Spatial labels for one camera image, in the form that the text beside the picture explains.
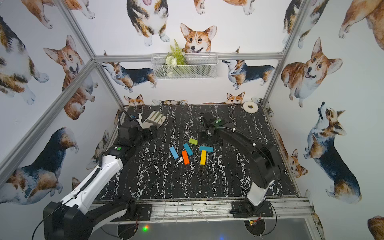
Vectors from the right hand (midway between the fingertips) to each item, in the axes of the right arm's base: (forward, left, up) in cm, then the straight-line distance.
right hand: (204, 141), depth 85 cm
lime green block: (+8, +8, -13) cm, 17 cm away
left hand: (+5, +29, +11) cm, 31 cm away
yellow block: (-4, +1, -13) cm, 13 cm away
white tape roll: (+36, -38, -14) cm, 54 cm away
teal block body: (+2, -3, -13) cm, 13 cm away
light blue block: (0, +19, -12) cm, 23 cm away
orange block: (-4, +12, -12) cm, 18 cm away
